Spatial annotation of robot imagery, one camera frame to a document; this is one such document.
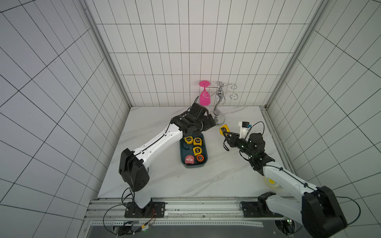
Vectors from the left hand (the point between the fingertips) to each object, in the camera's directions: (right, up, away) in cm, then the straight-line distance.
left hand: (207, 128), depth 78 cm
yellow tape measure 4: (-5, -15, +14) cm, 21 cm away
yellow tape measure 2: (-5, -10, +19) cm, 22 cm away
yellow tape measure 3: (-11, -9, +19) cm, 24 cm away
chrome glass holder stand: (+13, +6, +31) cm, 33 cm away
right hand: (+7, -3, +2) cm, 8 cm away
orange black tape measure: (-4, -19, +9) cm, 21 cm away
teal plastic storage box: (-1, -16, +13) cm, 21 cm away
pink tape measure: (-10, -20, +10) cm, 25 cm away
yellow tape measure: (+9, 0, +1) cm, 9 cm away
